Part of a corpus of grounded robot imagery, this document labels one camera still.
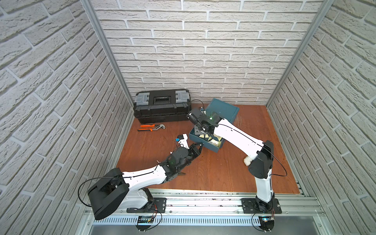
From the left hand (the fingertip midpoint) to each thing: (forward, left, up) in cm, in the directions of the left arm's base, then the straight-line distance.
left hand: (207, 143), depth 76 cm
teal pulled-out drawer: (+3, +7, +2) cm, 8 cm away
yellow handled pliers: (-10, +14, -18) cm, 25 cm away
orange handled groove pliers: (+24, +34, -18) cm, 45 cm away
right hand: (+10, +1, -1) cm, 11 cm away
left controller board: (-33, +32, -22) cm, 51 cm away
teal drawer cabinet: (+21, -14, +3) cm, 25 cm away
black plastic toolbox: (+29, +28, -2) cm, 40 cm away
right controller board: (-34, -29, -20) cm, 49 cm away
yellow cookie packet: (+2, -5, -3) cm, 6 cm away
